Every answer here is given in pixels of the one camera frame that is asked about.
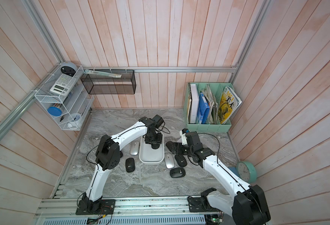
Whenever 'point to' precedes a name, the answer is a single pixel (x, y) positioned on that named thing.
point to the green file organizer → (217, 88)
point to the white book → (194, 104)
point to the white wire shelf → (75, 102)
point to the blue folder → (203, 109)
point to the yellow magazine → (229, 101)
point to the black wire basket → (99, 84)
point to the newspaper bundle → (213, 116)
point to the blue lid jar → (55, 110)
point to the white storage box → (148, 155)
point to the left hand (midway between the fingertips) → (156, 144)
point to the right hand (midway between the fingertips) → (175, 145)
